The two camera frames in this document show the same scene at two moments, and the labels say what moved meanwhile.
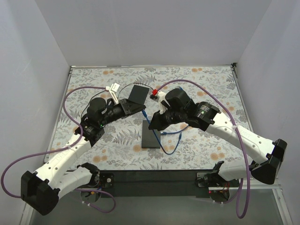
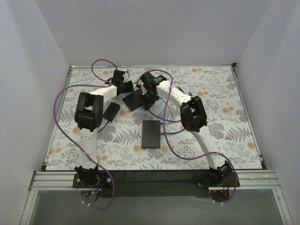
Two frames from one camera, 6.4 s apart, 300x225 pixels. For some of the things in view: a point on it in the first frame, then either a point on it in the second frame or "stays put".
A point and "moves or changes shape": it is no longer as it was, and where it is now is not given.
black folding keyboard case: [149, 138] stays put
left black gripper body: [125, 106] → [127, 86]
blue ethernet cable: [180, 134] moves or changes shape
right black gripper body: [161, 117] → [149, 97]
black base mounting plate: [153, 183] stays put
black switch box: [138, 94] stays put
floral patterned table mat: [151, 118] stays put
